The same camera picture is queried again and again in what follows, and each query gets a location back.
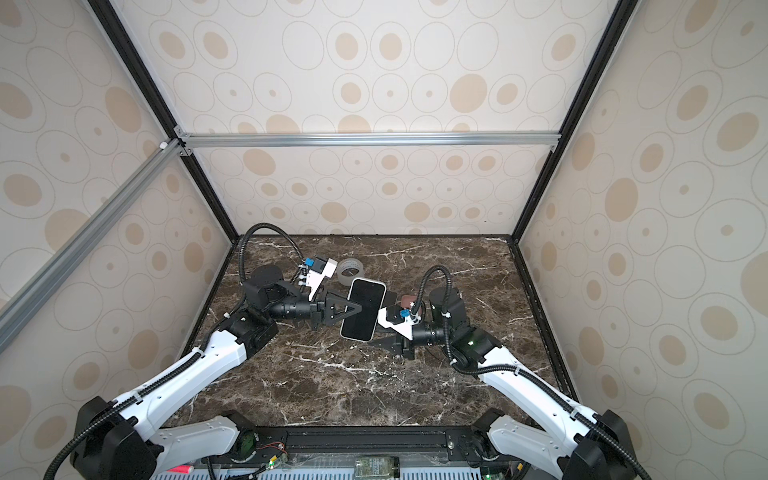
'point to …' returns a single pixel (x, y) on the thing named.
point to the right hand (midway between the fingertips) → (374, 334)
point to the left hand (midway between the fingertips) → (360, 312)
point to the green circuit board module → (377, 466)
